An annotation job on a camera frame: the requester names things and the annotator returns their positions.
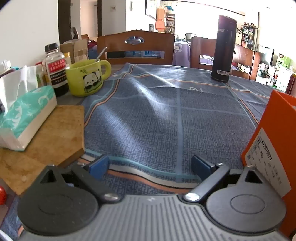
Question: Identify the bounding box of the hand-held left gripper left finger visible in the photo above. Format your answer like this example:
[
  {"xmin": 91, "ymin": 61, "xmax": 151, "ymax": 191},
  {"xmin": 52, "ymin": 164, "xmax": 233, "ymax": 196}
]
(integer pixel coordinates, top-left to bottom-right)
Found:
[{"xmin": 39, "ymin": 155, "xmax": 121, "ymax": 205}]

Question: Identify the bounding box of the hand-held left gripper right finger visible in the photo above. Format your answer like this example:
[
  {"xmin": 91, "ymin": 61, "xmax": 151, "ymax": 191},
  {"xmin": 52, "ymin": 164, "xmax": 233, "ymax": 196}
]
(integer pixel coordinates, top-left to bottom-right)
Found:
[{"xmin": 183, "ymin": 155, "xmax": 264, "ymax": 202}]

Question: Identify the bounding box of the orange cardboard box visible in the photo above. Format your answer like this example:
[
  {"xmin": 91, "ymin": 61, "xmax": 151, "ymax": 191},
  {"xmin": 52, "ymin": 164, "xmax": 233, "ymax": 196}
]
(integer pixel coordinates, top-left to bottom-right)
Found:
[{"xmin": 241, "ymin": 90, "xmax": 296, "ymax": 239}]

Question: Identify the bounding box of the wooden cutting board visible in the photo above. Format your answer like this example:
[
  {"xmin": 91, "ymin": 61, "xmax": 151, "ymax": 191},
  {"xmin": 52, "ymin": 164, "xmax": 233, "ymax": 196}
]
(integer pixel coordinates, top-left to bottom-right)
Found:
[{"xmin": 0, "ymin": 105, "xmax": 85, "ymax": 196}]

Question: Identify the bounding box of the blue checked tablecloth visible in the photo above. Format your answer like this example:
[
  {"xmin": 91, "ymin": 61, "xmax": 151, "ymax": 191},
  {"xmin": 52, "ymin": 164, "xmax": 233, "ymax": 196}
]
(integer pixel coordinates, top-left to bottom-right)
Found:
[{"xmin": 3, "ymin": 62, "xmax": 278, "ymax": 240}]

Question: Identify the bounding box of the teal patterned tissue box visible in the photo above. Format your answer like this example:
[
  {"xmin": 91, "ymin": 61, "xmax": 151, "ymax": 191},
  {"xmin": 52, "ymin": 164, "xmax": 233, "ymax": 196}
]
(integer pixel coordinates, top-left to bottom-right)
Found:
[{"xmin": 0, "ymin": 65, "xmax": 57, "ymax": 152}]

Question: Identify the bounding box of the red label black cap bottle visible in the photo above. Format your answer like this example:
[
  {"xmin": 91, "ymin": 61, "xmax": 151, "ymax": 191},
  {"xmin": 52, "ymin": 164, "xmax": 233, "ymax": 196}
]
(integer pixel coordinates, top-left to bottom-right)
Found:
[{"xmin": 42, "ymin": 42, "xmax": 70, "ymax": 97}]

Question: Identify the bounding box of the metal spoon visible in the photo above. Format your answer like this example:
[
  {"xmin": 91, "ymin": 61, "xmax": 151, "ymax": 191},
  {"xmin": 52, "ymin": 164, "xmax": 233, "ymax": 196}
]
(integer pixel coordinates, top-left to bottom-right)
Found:
[{"xmin": 94, "ymin": 47, "xmax": 107, "ymax": 62}]

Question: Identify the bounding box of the wooden dining chair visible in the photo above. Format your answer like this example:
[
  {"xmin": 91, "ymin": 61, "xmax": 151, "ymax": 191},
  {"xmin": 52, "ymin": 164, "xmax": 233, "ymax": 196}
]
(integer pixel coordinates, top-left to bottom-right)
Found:
[
  {"xmin": 97, "ymin": 30, "xmax": 175, "ymax": 66},
  {"xmin": 190, "ymin": 36, "xmax": 260, "ymax": 81}
]

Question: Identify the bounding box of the purple printed sofa cover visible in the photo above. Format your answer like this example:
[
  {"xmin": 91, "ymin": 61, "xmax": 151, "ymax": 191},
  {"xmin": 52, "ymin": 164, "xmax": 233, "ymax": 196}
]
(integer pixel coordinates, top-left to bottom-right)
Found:
[{"xmin": 174, "ymin": 41, "xmax": 214, "ymax": 68}]

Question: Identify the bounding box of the black thermos flask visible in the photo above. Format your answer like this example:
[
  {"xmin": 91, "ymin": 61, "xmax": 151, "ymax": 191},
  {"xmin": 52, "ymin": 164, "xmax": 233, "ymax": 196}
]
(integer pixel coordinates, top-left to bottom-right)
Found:
[{"xmin": 210, "ymin": 15, "xmax": 238, "ymax": 82}]

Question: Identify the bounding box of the black television screen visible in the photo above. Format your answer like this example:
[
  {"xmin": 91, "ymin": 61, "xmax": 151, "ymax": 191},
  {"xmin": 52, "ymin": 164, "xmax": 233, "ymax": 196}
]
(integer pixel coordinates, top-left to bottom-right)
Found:
[{"xmin": 259, "ymin": 45, "xmax": 275, "ymax": 66}]

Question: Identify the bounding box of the tall cluttered bookshelf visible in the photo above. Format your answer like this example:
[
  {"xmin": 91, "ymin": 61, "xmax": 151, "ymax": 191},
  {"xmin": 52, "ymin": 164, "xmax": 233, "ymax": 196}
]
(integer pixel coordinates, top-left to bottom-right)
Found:
[{"xmin": 240, "ymin": 23, "xmax": 259, "ymax": 50}]

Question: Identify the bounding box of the small wooden bookshelf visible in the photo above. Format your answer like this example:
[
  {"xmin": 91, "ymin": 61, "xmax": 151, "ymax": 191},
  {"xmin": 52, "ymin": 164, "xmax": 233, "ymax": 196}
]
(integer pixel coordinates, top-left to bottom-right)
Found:
[{"xmin": 165, "ymin": 13, "xmax": 175, "ymax": 34}]

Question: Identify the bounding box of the dark wooden door frame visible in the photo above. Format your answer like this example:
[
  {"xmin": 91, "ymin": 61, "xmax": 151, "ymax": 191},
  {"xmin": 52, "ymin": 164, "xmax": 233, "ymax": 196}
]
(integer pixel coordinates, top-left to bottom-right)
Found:
[{"xmin": 58, "ymin": 0, "xmax": 103, "ymax": 44}]

